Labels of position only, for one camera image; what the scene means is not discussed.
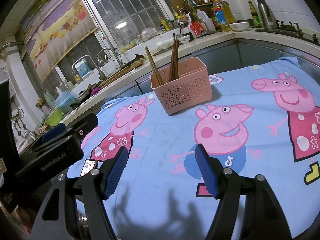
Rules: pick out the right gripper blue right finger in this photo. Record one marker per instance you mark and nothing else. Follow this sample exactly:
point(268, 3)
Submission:
point(226, 186)

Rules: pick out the brown chopsticks in basket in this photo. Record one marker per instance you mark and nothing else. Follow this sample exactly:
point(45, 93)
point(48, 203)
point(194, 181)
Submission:
point(173, 74)
point(154, 67)

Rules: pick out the red snack packet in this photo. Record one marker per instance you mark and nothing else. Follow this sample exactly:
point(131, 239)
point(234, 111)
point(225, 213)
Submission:
point(196, 28)

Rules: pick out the pink perforated utensil basket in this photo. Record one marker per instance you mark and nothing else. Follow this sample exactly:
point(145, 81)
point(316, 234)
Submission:
point(190, 89)

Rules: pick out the yellow cooking oil bottle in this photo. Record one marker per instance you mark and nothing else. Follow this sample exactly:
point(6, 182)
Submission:
point(223, 14)

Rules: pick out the brown chopsticks left in basket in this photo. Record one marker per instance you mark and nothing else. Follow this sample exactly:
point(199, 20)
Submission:
point(154, 67)

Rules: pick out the white ceramic bowl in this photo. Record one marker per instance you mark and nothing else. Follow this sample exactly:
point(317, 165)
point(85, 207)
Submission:
point(239, 26)

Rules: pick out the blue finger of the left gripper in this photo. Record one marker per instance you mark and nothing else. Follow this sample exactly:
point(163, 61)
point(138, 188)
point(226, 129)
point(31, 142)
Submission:
point(81, 126)
point(51, 136)

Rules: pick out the black gas stove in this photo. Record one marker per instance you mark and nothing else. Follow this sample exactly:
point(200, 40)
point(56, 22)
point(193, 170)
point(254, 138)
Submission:
point(292, 30)

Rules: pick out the wooden cutting board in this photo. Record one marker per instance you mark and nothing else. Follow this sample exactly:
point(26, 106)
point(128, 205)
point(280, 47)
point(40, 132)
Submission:
point(121, 73)

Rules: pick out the light blue plastic basin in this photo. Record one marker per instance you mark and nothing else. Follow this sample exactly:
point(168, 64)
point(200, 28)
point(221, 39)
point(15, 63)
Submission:
point(64, 101)

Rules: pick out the blue white detergent jug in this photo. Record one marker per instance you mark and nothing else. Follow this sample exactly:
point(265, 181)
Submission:
point(83, 68)

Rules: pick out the white plastic jug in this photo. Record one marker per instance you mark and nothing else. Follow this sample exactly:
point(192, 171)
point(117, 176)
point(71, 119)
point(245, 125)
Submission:
point(208, 21)

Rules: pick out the green plastic bowl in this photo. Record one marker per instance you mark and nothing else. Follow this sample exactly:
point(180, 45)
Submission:
point(54, 118)

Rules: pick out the brown chopsticks centre in basket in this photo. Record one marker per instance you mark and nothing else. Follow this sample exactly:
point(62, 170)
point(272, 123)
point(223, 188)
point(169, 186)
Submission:
point(173, 74)

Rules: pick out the blue cartoon pig towel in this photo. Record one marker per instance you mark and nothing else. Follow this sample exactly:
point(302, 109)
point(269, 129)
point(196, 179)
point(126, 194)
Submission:
point(262, 123)

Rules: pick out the stainless steel kettle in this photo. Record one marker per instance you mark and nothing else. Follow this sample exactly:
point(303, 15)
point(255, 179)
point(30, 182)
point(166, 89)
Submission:
point(267, 17)

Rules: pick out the dark green glass bottle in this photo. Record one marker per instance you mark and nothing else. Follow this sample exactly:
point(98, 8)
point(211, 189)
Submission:
point(255, 16)

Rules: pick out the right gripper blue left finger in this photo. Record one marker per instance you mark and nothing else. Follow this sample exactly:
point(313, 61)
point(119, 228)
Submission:
point(97, 186)

